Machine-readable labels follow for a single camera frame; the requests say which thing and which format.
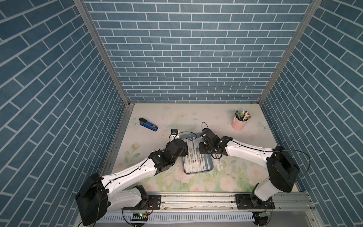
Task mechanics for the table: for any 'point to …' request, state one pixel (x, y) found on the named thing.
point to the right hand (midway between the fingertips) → (200, 149)
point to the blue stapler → (144, 123)
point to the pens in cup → (243, 116)
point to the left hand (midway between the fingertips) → (186, 145)
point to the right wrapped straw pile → (219, 164)
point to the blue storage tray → (207, 163)
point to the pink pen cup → (238, 125)
